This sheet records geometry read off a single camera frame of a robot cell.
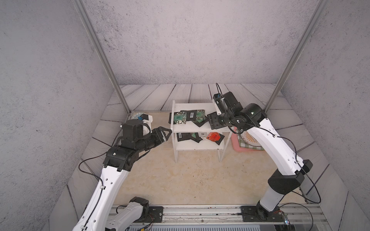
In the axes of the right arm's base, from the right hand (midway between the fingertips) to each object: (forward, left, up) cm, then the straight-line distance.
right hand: (215, 119), depth 70 cm
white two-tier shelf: (-5, +12, -2) cm, 13 cm away
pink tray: (+8, -19, -35) cm, 40 cm away
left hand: (-8, +21, 0) cm, 22 cm away
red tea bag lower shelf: (+2, -2, -17) cm, 18 cm away
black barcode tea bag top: (+3, +12, 0) cm, 12 cm away
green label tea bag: (+1, +17, 0) cm, 17 cm away
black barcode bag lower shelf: (+2, +17, -17) cm, 24 cm away
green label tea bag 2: (+2, +7, 0) cm, 7 cm away
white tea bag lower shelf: (+3, +5, -17) cm, 18 cm away
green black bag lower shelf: (+2, +10, -17) cm, 20 cm away
